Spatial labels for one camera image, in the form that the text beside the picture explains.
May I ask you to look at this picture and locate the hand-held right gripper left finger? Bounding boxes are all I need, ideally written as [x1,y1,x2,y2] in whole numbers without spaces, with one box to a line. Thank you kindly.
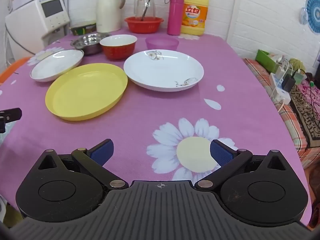
[37,139,129,190]

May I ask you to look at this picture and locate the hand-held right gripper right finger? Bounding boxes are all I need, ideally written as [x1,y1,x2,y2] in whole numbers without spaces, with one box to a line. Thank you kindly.
[194,139,285,190]

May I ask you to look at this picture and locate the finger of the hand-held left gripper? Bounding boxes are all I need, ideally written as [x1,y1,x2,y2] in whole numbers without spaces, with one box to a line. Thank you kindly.
[0,107,22,133]

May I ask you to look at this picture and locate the yellow plastic plate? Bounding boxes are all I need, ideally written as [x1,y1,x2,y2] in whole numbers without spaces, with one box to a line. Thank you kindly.
[45,63,128,121]

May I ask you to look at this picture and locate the small white grey-rimmed plate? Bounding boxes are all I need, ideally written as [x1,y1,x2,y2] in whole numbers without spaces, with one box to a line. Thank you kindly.
[29,49,85,82]

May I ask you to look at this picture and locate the large white floral plate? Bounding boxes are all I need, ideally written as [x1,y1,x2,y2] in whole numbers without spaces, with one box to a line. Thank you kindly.
[123,50,204,92]

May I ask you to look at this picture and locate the red bowl with white inside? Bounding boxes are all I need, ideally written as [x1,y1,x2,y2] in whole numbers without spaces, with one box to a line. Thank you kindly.
[100,34,138,60]

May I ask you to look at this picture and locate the stainless steel bowl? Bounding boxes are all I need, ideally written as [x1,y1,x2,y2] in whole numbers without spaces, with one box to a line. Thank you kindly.
[70,32,112,55]

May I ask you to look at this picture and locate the purple plastic bowl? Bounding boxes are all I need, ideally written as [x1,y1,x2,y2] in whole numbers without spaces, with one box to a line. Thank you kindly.
[145,36,180,51]

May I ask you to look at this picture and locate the orange plastic chair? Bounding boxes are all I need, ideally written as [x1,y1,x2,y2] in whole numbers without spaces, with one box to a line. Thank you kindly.
[0,57,30,84]

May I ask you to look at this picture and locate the pink floral tablecloth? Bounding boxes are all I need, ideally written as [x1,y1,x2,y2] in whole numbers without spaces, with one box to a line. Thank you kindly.
[0,27,313,230]

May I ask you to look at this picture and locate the plaid blanket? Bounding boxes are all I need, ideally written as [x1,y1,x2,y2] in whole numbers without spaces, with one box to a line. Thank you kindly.
[244,58,320,170]

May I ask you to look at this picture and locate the white power strip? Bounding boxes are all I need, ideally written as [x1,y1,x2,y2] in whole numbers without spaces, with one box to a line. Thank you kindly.
[269,72,292,104]

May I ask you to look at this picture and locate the white water dispenser with screen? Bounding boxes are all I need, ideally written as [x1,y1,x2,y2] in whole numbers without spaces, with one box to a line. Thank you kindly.
[5,0,71,55]

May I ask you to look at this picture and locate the black patterned cloth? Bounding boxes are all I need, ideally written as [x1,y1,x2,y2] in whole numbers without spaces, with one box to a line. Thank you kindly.
[290,85,320,148]

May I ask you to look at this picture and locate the black charger plug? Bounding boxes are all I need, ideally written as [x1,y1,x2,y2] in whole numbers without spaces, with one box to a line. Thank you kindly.
[282,74,297,92]

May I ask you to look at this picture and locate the green plastic box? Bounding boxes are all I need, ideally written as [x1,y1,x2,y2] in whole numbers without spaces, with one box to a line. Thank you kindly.
[255,49,290,73]

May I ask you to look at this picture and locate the green instant noodle bowl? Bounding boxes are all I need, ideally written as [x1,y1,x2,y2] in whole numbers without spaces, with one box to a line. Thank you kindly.
[69,21,97,36]

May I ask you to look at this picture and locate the pink floral cloth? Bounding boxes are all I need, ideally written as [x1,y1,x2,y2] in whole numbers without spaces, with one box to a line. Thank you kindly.
[300,77,320,94]

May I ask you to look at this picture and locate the red plastic basket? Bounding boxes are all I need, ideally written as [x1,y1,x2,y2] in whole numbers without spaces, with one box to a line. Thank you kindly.
[124,16,164,34]

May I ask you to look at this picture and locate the cream thermos jug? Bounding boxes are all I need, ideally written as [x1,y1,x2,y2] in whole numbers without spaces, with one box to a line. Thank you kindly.
[96,0,126,33]

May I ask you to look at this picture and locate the yellow detergent bottle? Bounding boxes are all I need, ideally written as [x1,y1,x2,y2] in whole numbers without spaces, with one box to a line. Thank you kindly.
[180,0,212,36]

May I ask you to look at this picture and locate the pink insulated bottle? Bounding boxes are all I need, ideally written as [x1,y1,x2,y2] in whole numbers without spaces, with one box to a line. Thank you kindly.
[164,0,185,36]

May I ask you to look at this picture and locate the clear glass pitcher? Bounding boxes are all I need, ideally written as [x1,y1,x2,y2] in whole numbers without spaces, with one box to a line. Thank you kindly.
[133,0,156,20]

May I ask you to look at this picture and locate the dark stirring stick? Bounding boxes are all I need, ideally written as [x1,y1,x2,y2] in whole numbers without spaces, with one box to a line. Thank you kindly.
[140,0,156,22]

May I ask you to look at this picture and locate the blue round wall decoration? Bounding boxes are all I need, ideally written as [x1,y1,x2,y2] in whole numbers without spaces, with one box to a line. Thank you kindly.
[300,0,320,34]

